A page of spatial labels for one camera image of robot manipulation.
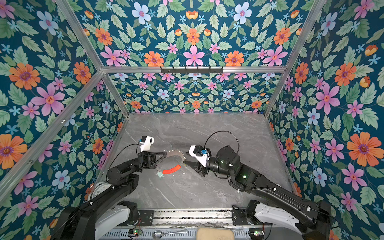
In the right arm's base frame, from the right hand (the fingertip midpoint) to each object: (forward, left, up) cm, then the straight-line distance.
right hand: (186, 155), depth 61 cm
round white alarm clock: (-4, +50, -28) cm, 58 cm away
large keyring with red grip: (+1, +6, 0) cm, 6 cm away
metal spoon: (-24, +15, -29) cm, 41 cm away
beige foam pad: (-24, -12, -28) cm, 39 cm away
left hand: (-3, +9, +1) cm, 9 cm away
